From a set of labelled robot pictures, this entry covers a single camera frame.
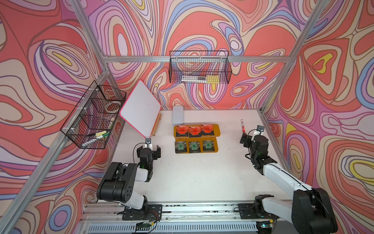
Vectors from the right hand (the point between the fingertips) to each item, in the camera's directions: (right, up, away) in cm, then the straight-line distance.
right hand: (252, 137), depth 87 cm
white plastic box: (-47, +15, +29) cm, 58 cm away
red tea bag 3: (-27, +5, +4) cm, 28 cm away
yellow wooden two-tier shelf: (-34, -1, 0) cm, 34 cm away
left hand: (-63, -6, +6) cm, 64 cm away
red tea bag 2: (-35, +4, +3) cm, 35 cm away
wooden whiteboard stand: (-63, +5, +16) cm, 65 cm away
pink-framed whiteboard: (-65, +16, -7) cm, 67 cm away
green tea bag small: (-35, -7, +10) cm, 37 cm away
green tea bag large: (-44, -7, +9) cm, 45 cm away
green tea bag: (-25, -7, +12) cm, 28 cm away
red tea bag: (-42, +4, +2) cm, 43 cm away
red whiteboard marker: (+3, +4, +21) cm, 21 cm away
